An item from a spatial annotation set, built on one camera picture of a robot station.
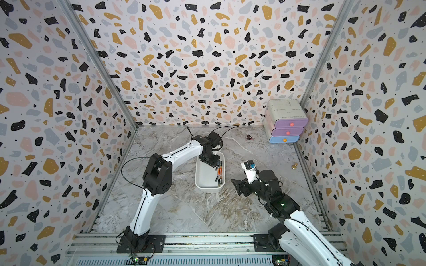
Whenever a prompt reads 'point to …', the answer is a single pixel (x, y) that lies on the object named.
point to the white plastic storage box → (205, 175)
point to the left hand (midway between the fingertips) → (216, 162)
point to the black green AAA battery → (218, 182)
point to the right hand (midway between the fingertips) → (239, 176)
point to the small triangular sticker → (249, 137)
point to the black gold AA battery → (219, 164)
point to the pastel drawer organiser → (284, 121)
